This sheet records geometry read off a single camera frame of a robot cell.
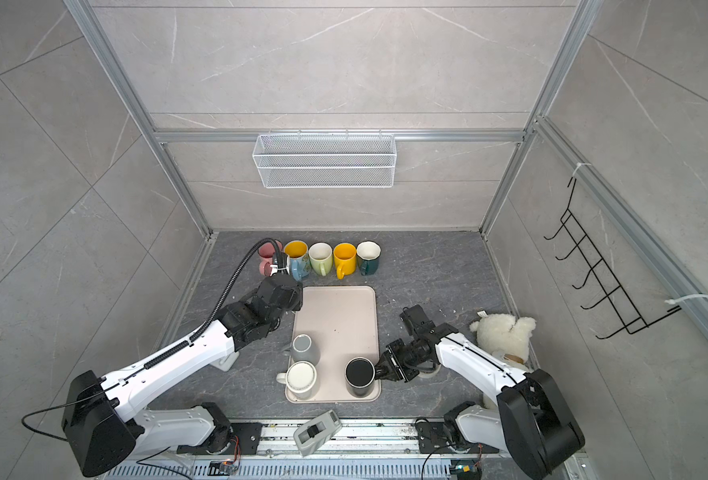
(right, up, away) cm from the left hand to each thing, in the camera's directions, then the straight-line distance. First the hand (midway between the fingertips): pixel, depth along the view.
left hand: (291, 277), depth 79 cm
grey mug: (+3, -19, -1) cm, 20 cm away
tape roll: (+38, -28, +3) cm, 48 cm away
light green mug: (+4, +6, +24) cm, 25 cm away
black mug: (+18, -24, -4) cm, 31 cm away
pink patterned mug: (-14, +7, +23) cm, 28 cm away
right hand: (+23, -24, +1) cm, 33 cm away
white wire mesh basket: (+7, +38, +22) cm, 45 cm away
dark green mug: (+21, +6, +23) cm, 32 cm away
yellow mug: (+14, +4, +21) cm, 26 cm away
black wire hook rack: (+74, -4, -17) cm, 76 cm away
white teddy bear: (+60, -17, +2) cm, 62 cm away
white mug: (+3, -26, -3) cm, 27 cm away
